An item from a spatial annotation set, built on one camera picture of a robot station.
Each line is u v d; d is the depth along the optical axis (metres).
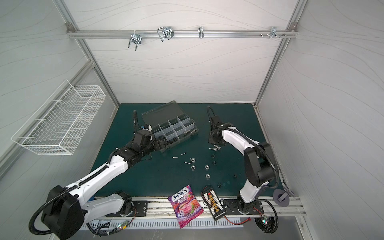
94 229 0.68
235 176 0.82
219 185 0.80
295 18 0.75
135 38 0.78
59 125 0.69
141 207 0.74
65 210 0.39
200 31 0.78
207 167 0.87
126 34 0.78
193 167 0.87
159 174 0.88
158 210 0.75
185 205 0.73
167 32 0.77
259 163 0.47
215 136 0.67
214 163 0.88
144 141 0.63
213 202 0.74
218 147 0.95
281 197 0.76
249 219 0.71
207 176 0.84
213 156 0.91
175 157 0.91
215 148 0.94
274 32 0.76
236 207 0.73
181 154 0.93
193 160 0.90
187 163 0.90
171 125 1.01
